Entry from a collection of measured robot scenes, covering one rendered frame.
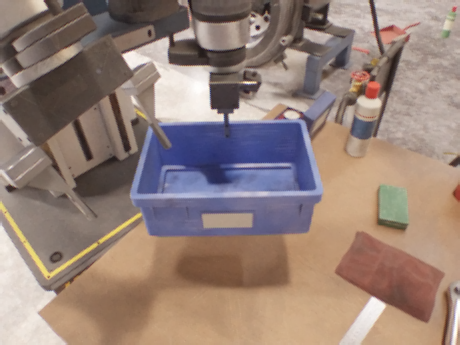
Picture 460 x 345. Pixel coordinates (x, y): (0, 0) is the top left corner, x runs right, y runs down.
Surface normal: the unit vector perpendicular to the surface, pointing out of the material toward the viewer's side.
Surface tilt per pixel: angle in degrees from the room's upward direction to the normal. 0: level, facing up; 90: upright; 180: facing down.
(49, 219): 0
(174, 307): 0
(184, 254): 0
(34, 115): 66
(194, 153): 90
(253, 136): 90
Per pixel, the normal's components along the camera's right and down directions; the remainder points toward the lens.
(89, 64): 0.71, 0.08
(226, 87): 0.00, 0.69
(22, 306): -0.03, -0.73
